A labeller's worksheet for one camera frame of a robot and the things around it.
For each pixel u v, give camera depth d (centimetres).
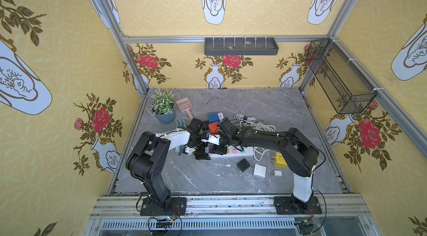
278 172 80
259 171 82
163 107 92
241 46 93
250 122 100
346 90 75
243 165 84
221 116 97
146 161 47
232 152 88
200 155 82
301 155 49
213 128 89
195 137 74
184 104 113
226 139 77
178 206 73
